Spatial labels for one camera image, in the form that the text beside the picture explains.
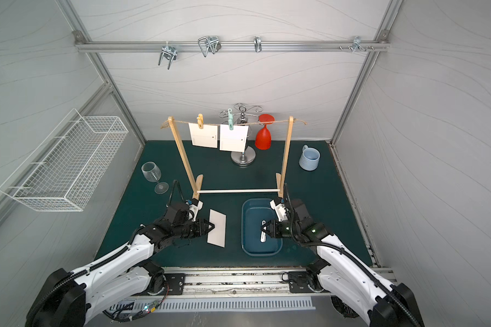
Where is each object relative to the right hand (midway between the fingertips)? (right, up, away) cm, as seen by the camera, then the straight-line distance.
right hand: (263, 227), depth 79 cm
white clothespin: (0, -2, -2) cm, 3 cm away
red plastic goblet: (+2, +38, +19) cm, 42 cm away
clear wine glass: (-50, +21, +12) cm, 55 cm away
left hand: (-21, -1, +2) cm, 21 cm away
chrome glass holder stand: (-7, +28, +36) cm, 46 cm away
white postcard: (-19, -6, +6) cm, 21 cm away
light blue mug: (+26, +28, +27) cm, 47 cm away
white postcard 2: (-11, +34, -4) cm, 36 cm away
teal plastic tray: (-4, +2, +13) cm, 13 cm away
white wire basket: (-69, +22, -11) cm, 73 cm away
